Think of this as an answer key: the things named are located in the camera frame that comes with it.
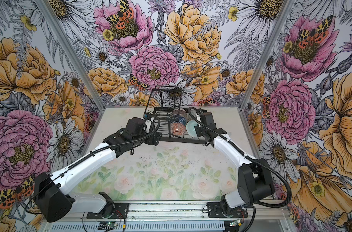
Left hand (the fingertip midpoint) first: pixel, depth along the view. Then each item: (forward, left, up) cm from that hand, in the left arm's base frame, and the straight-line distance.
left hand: (153, 136), depth 80 cm
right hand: (+8, -28, -4) cm, 29 cm away
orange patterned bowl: (+18, -13, -17) cm, 29 cm away
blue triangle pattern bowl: (+10, -14, +4) cm, 17 cm away
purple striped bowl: (+30, -15, -12) cm, 36 cm away
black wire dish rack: (+36, -3, -7) cm, 37 cm away
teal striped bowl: (+10, -21, -5) cm, 24 cm away
